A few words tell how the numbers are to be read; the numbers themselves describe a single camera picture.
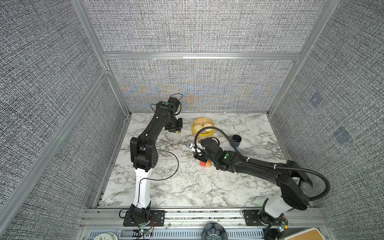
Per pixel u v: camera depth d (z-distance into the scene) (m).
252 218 0.73
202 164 0.89
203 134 1.02
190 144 0.70
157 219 0.73
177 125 0.82
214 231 0.69
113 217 0.75
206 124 1.05
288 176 0.43
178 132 0.89
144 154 0.55
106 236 0.66
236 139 0.98
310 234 0.65
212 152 0.62
